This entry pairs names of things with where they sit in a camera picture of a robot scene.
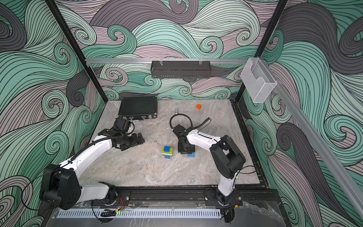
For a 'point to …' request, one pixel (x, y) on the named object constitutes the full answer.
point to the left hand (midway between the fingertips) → (138, 141)
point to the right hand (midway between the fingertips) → (183, 153)
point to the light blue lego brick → (191, 155)
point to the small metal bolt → (176, 110)
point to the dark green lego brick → (165, 155)
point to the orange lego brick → (198, 106)
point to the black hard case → (138, 108)
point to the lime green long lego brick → (167, 153)
